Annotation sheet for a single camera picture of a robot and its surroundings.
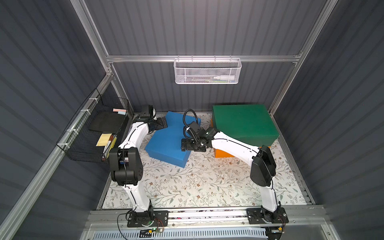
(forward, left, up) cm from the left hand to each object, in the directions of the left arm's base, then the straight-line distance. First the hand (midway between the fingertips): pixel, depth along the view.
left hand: (158, 124), depth 93 cm
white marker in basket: (+23, -42, +19) cm, 51 cm away
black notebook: (-9, +23, +13) cm, 28 cm away
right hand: (-16, -19, -2) cm, 25 cm away
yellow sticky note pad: (-20, +22, +11) cm, 31 cm away
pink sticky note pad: (+1, +19, +12) cm, 23 cm away
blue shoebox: (-13, -6, -6) cm, 15 cm away
